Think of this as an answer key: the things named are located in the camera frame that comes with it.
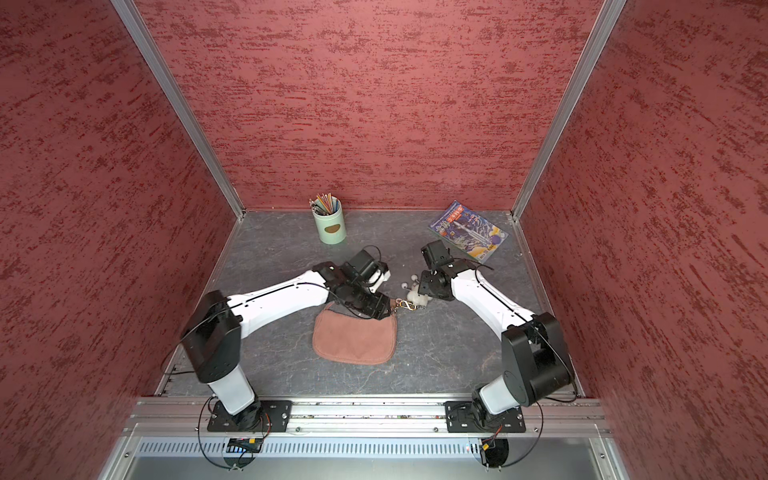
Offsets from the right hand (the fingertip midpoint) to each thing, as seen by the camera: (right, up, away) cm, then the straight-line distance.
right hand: (428, 293), depth 89 cm
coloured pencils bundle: (-36, +29, +18) cm, 50 cm away
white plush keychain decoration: (-4, -2, +4) cm, 6 cm away
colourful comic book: (+19, +20, +25) cm, 37 cm away
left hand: (-15, -5, -6) cm, 17 cm away
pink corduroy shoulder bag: (-24, -13, -1) cm, 28 cm away
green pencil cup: (-33, +23, +14) cm, 42 cm away
